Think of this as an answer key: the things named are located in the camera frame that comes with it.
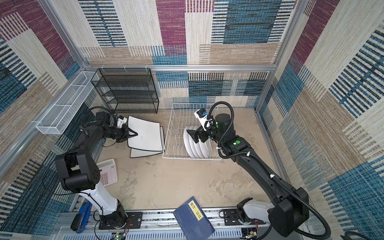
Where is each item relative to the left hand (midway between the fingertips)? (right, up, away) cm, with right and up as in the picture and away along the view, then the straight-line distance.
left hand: (136, 132), depth 88 cm
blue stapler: (-20, -41, -16) cm, 49 cm away
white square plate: (+5, -3, +7) cm, 10 cm away
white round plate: (+30, -5, -5) cm, 30 cm away
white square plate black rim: (-2, -13, +6) cm, 15 cm away
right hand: (+34, +3, -14) cm, 37 cm away
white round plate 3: (+40, -9, -1) cm, 41 cm away
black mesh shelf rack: (-14, +29, +22) cm, 39 cm away
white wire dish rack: (+25, +11, +27) cm, 38 cm away
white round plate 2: (+36, -7, -5) cm, 37 cm away
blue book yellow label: (+33, -42, -15) cm, 56 cm away
